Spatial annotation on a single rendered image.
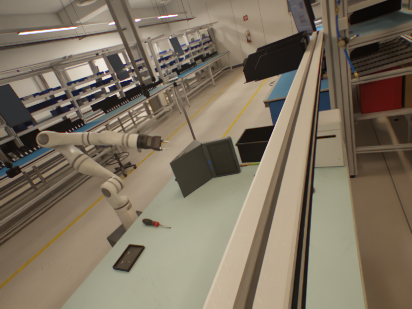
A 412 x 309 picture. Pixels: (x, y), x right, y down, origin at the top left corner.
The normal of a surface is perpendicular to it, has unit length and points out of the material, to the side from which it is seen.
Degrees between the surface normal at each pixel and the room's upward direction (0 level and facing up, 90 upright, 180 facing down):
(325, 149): 90
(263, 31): 90
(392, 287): 0
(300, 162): 0
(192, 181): 90
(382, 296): 0
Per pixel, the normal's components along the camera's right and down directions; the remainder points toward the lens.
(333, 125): -0.42, 0.49
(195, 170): 0.55, 0.16
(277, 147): -0.32, -0.87
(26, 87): 0.85, -0.08
